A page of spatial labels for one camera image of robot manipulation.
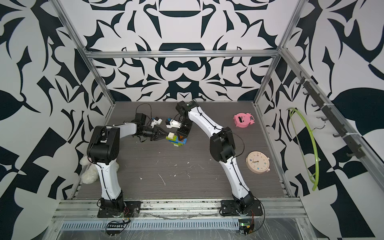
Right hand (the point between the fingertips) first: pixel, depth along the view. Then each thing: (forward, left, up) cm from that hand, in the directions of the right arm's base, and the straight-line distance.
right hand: (181, 134), depth 93 cm
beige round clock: (-16, -44, -6) cm, 47 cm away
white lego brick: (-1, +6, +1) cm, 7 cm away
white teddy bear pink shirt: (-24, +44, +3) cm, 50 cm away
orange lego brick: (-4, 0, +4) cm, 5 cm away
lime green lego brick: (-4, +2, -4) cm, 6 cm away
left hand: (+1, +9, -2) cm, 10 cm away
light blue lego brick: (-5, -2, -1) cm, 5 cm away
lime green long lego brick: (-3, +4, -1) cm, 5 cm away
